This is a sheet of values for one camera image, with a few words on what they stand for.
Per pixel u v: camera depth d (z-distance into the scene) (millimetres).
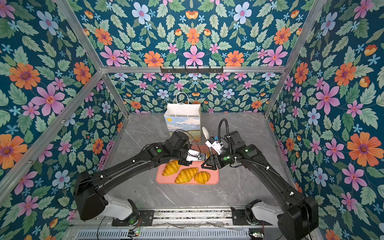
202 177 823
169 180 859
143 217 733
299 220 380
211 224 723
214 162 621
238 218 733
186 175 836
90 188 404
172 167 861
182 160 676
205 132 759
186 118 833
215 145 664
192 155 625
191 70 923
